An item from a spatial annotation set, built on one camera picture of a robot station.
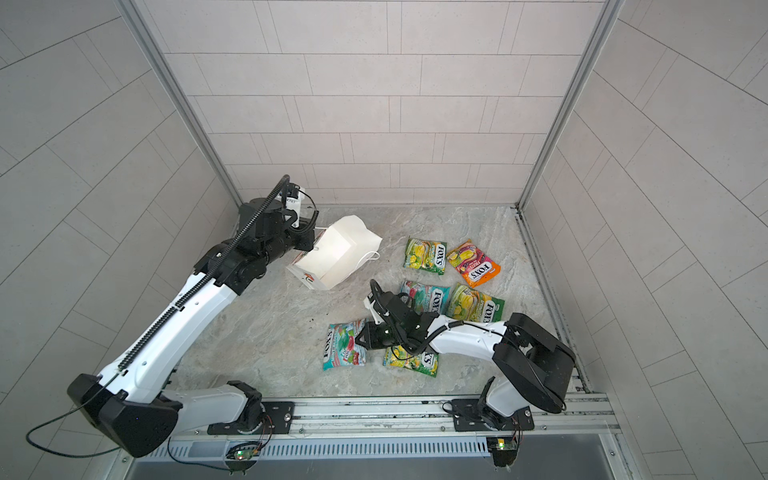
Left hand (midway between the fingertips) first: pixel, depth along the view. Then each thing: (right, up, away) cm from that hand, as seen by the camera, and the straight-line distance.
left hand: (321, 217), depth 71 cm
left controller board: (-15, -51, -7) cm, 54 cm away
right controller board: (+43, -54, -3) cm, 69 cm away
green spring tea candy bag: (+29, -12, +28) cm, 42 cm away
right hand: (+8, -34, +6) cm, 35 cm away
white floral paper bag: (-2, -11, +27) cm, 30 cm away
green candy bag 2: (+26, -39, +7) cm, 47 cm away
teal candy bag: (+4, -34, +7) cm, 35 cm away
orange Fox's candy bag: (+43, -14, +26) cm, 52 cm away
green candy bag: (+40, -26, +17) cm, 51 cm away
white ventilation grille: (-24, -54, -3) cm, 59 cm away
